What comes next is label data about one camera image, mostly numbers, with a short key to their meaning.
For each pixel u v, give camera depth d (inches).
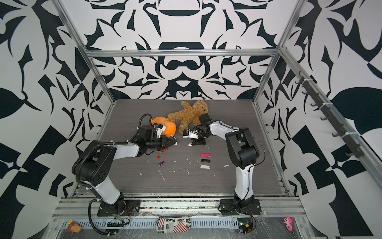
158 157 35.9
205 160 35.2
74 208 30.1
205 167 34.4
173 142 35.1
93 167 18.6
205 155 36.0
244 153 20.9
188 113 40.3
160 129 34.3
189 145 37.8
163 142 31.9
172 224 26.9
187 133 33.4
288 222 27.6
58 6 28.7
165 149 36.3
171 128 37.7
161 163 35.1
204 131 30.5
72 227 26.5
